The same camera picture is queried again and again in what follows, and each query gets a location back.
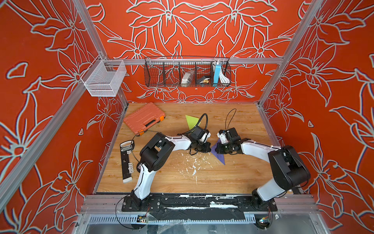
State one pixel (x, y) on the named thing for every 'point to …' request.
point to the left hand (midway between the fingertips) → (212, 149)
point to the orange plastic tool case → (140, 121)
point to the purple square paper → (219, 156)
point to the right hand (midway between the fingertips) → (212, 149)
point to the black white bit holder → (127, 167)
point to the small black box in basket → (198, 80)
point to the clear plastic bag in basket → (187, 78)
